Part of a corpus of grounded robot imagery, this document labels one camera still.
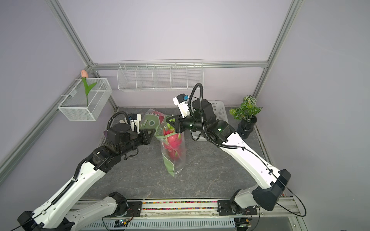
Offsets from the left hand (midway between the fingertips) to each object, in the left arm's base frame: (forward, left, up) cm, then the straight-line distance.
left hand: (155, 131), depth 69 cm
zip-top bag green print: (-12, -8, -18) cm, 23 cm away
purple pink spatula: (+22, +43, -28) cm, 56 cm away
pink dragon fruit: (-5, -8, -2) cm, 10 cm away
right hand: (-1, -7, +9) cm, 11 cm away
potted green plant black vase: (+13, -52, -6) cm, 53 cm away
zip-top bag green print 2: (+23, +8, -18) cm, 30 cm away
